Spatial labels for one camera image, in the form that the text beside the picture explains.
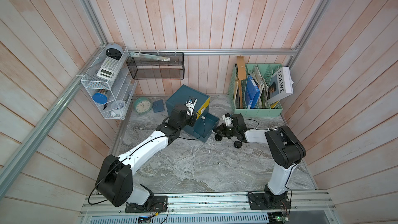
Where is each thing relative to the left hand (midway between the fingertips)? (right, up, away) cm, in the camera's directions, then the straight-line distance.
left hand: (193, 111), depth 83 cm
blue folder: (+38, +12, +15) cm, 43 cm away
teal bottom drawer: (+6, -10, +9) cm, 15 cm away
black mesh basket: (-34, +30, +24) cm, 51 cm away
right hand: (+13, -12, +14) cm, 22 cm away
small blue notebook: (-26, +3, +28) cm, 39 cm away
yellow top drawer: (+6, +2, +5) cm, 8 cm away
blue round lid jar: (-47, +8, -7) cm, 48 cm away
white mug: (-42, +2, +3) cm, 42 cm away
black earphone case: (+15, -16, +11) cm, 25 cm away
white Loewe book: (+53, +16, +8) cm, 56 cm away
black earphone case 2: (+27, -20, +9) cm, 35 cm away
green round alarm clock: (-35, +4, +21) cm, 41 cm away
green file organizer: (+46, +25, +19) cm, 56 cm away
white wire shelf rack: (-40, +13, +3) cm, 42 cm away
